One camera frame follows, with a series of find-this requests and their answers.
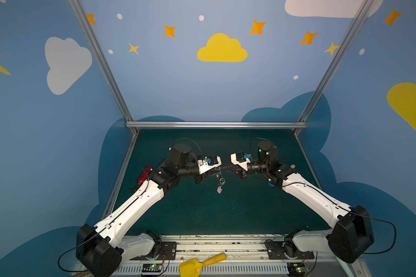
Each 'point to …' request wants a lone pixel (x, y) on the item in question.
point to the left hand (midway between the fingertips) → (219, 165)
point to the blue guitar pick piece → (271, 184)
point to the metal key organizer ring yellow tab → (222, 180)
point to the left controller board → (152, 268)
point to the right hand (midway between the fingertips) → (225, 165)
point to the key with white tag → (219, 190)
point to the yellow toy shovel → (193, 268)
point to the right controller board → (297, 269)
